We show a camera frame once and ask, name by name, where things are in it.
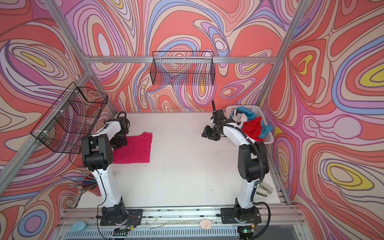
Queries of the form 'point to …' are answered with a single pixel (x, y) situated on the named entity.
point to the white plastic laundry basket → (268, 137)
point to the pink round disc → (206, 224)
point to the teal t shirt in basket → (251, 114)
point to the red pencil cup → (89, 183)
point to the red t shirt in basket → (253, 128)
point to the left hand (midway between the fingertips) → (118, 147)
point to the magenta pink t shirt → (137, 149)
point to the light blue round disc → (79, 226)
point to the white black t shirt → (239, 117)
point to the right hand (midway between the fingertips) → (206, 138)
